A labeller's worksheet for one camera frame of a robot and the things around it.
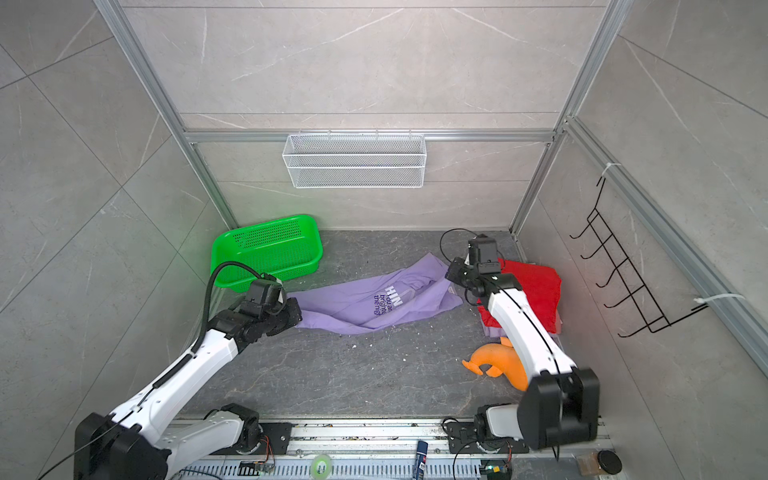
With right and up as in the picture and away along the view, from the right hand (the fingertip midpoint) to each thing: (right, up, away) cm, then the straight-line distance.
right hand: (452, 266), depth 86 cm
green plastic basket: (-60, +6, +28) cm, 67 cm away
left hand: (-43, -11, -4) cm, 45 cm away
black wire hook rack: (+37, 0, -17) cm, 41 cm away
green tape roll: (-33, -49, -16) cm, 61 cm away
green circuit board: (+7, -48, -16) cm, 51 cm away
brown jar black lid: (+27, -42, -23) cm, 55 cm away
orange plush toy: (+14, -26, -4) cm, 30 cm away
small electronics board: (-51, -49, -15) cm, 72 cm away
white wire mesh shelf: (-30, +36, +14) cm, 49 cm away
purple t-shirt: (-28, -14, +12) cm, 34 cm away
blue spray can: (-11, -45, -17) cm, 49 cm away
